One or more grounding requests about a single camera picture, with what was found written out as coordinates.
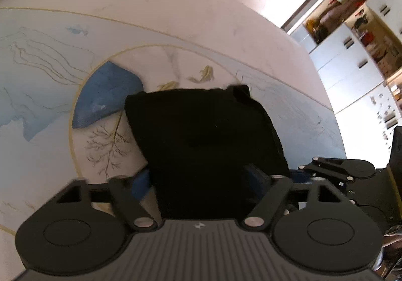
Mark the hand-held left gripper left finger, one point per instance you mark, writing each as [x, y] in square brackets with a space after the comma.
[141, 185]

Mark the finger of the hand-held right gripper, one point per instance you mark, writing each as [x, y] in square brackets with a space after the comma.
[317, 165]
[301, 176]

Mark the white wall cabinets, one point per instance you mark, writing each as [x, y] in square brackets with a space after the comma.
[345, 58]

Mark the black printed t-shirt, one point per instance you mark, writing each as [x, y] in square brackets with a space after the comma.
[204, 143]

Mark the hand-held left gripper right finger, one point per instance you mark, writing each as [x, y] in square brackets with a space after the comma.
[256, 176]

